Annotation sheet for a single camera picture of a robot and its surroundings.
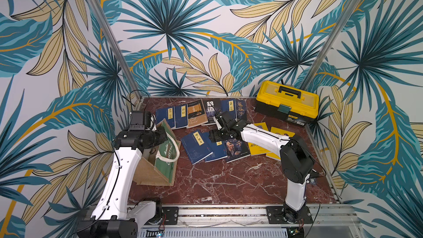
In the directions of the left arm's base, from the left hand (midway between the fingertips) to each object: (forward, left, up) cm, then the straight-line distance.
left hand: (164, 138), depth 74 cm
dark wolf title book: (+37, -22, -19) cm, 47 cm away
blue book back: (+28, -1, -19) cm, 34 cm away
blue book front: (+3, -26, -18) cm, 32 cm away
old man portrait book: (+5, -35, -19) cm, 40 cm away
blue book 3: (+7, -12, -20) cm, 24 cm away
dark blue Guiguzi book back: (+35, -41, -20) cm, 57 cm away
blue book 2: (+36, -33, -18) cm, 52 cm away
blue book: (+29, +7, -18) cm, 35 cm away
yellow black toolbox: (+27, -69, -5) cm, 74 cm away
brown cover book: (+29, -11, -18) cm, 36 cm away
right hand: (+10, -23, -13) cm, 28 cm away
